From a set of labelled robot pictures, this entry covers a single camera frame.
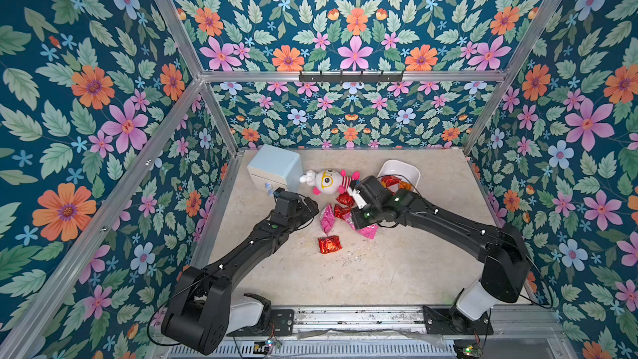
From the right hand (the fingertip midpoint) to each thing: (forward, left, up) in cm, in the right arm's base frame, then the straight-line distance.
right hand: (351, 218), depth 81 cm
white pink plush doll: (+20, +9, -5) cm, 22 cm away
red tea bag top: (+9, +4, -11) cm, 15 cm away
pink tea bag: (+6, +9, -10) cm, 15 cm away
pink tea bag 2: (-4, -6, -2) cm, 7 cm away
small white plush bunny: (+24, +18, -9) cm, 31 cm away
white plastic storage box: (+30, -18, -10) cm, 36 cm away
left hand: (+5, +14, -2) cm, 15 cm away
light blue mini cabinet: (+19, +27, +4) cm, 33 cm away
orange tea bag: (+23, -23, -12) cm, 35 cm away
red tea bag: (-4, +8, -11) cm, 14 cm away
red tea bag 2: (+25, -17, -10) cm, 31 cm away
